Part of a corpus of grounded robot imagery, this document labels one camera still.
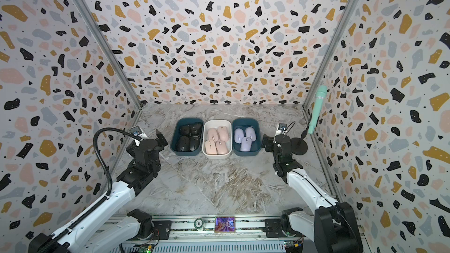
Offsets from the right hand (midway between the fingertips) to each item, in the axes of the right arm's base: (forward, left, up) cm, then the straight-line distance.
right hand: (278, 135), depth 86 cm
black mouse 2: (+10, +50, -9) cm, 52 cm away
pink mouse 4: (+9, +35, -12) cm, 38 cm away
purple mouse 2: (+9, +20, -13) cm, 25 cm away
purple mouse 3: (+11, +13, -14) cm, 22 cm away
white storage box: (+17, +35, -13) cm, 41 cm away
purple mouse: (+3, +16, -12) cm, 20 cm away
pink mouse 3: (+10, +29, -13) cm, 33 cm away
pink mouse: (+1, +29, -13) cm, 32 cm away
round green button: (-37, +35, -10) cm, 52 cm away
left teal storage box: (+14, +55, -9) cm, 58 cm away
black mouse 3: (+2, +44, -11) cm, 46 cm away
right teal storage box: (+4, +10, -15) cm, 18 cm away
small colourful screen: (-36, +25, -15) cm, 46 cm away
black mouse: (+11, +44, -10) cm, 47 cm away
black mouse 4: (0, +49, -9) cm, 50 cm away
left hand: (-7, +57, +9) cm, 58 cm away
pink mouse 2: (+1, +35, -13) cm, 37 cm away
